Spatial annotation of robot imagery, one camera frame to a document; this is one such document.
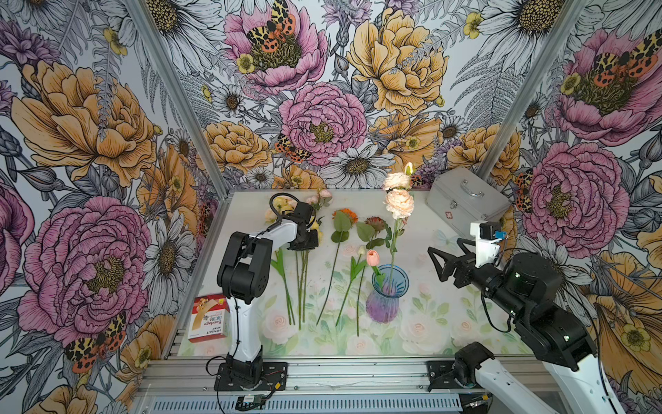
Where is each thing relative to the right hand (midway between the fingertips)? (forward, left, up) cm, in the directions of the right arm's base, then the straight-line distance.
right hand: (440, 251), depth 63 cm
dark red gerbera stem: (+31, +10, -26) cm, 42 cm away
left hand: (+22, +36, -31) cm, 52 cm away
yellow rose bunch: (+40, +47, -25) cm, 66 cm away
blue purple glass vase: (-1, +11, -31) cm, 33 cm away
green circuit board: (-25, +50, -34) cm, 65 cm away
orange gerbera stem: (+34, +22, -27) cm, 48 cm away
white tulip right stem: (+13, +19, -30) cm, 38 cm away
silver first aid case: (+35, -23, -18) cm, 46 cm away
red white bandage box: (-4, +65, -28) cm, 71 cm away
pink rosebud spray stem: (+45, +30, -26) cm, 60 cm away
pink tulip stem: (-1, +16, -2) cm, 16 cm away
